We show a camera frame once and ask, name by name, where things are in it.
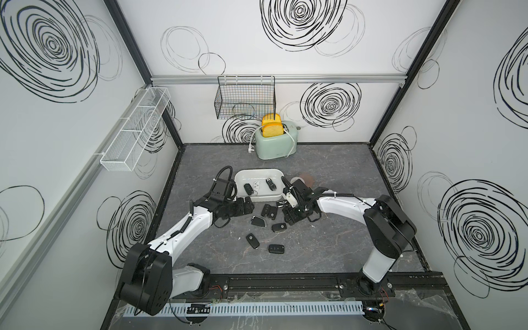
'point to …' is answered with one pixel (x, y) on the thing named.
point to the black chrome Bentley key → (282, 203)
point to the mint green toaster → (269, 148)
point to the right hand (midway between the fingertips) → (291, 216)
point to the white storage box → (263, 185)
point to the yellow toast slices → (270, 126)
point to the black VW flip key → (273, 212)
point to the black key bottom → (276, 249)
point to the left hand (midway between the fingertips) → (245, 208)
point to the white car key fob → (256, 186)
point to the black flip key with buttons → (248, 189)
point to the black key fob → (271, 184)
